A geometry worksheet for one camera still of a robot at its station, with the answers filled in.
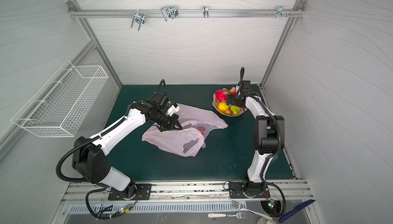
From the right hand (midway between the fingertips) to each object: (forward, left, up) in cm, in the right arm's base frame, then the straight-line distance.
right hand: (237, 97), depth 97 cm
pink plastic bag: (-22, +25, +2) cm, 34 cm away
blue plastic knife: (-56, -24, -12) cm, 62 cm away
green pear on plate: (-6, +1, -4) cm, 8 cm away
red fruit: (-18, +22, -11) cm, 31 cm away
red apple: (+10, +1, -4) cm, 10 cm away
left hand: (-26, +31, +6) cm, 41 cm away
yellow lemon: (-4, +9, -5) cm, 11 cm away
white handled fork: (-60, +3, -12) cm, 61 cm away
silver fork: (-57, +3, -11) cm, 58 cm away
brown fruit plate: (0, +14, -8) cm, 16 cm away
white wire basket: (-24, +85, +21) cm, 91 cm away
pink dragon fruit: (+3, +10, -2) cm, 11 cm away
